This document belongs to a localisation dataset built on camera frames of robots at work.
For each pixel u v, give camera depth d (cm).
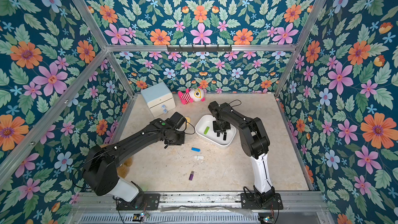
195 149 91
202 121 99
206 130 99
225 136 96
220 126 85
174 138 70
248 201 73
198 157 88
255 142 55
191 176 82
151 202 73
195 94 111
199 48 93
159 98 98
